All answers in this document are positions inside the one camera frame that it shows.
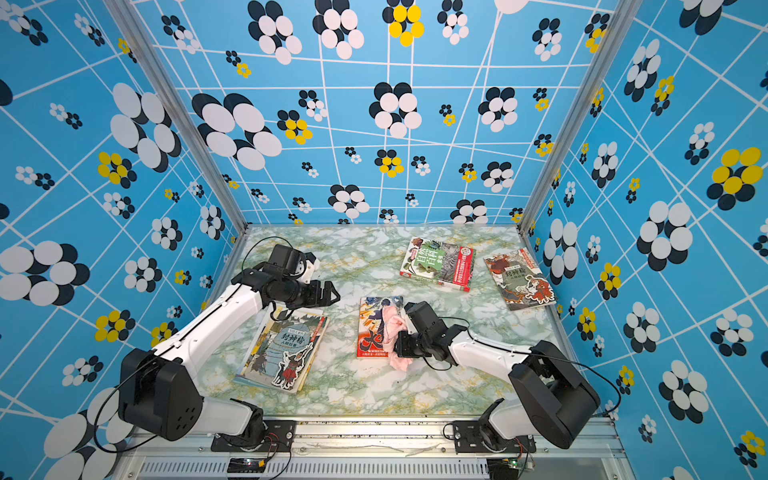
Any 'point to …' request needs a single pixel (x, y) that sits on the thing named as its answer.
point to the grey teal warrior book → (283, 351)
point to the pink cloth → (394, 324)
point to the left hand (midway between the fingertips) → (331, 295)
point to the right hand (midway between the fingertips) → (398, 346)
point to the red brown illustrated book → (519, 280)
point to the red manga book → (370, 333)
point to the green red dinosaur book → (439, 263)
